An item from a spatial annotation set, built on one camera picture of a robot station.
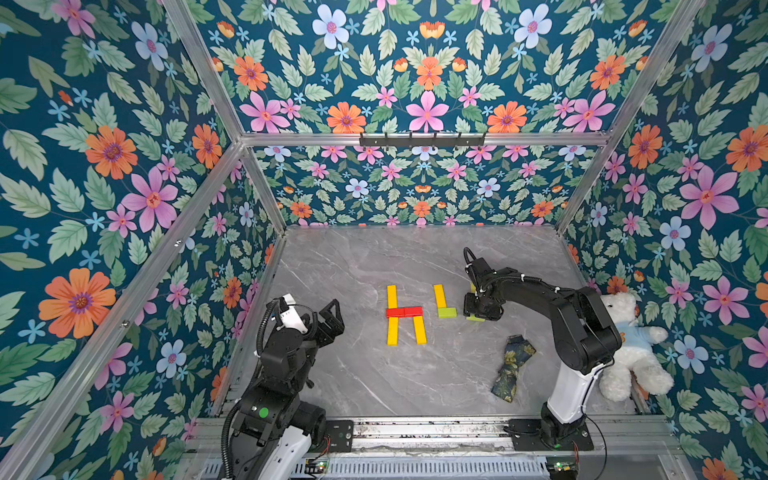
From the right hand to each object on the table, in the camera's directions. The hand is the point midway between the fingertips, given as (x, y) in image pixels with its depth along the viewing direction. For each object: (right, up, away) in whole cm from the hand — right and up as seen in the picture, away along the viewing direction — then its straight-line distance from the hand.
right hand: (478, 310), depth 96 cm
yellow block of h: (-28, +4, +3) cm, 29 cm away
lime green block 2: (-3, -1, -7) cm, 8 cm away
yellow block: (-28, -6, -5) cm, 29 cm away
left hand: (-42, +6, -26) cm, 50 cm away
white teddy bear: (+39, -11, -16) cm, 44 cm away
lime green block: (-10, -1, 0) cm, 10 cm away
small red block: (-21, 0, 0) cm, 21 cm away
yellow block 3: (-12, +4, +3) cm, 13 cm away
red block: (-26, -1, 0) cm, 26 cm away
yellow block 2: (-19, -5, -5) cm, 21 cm away
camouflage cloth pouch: (+8, -10, -12) cm, 17 cm away
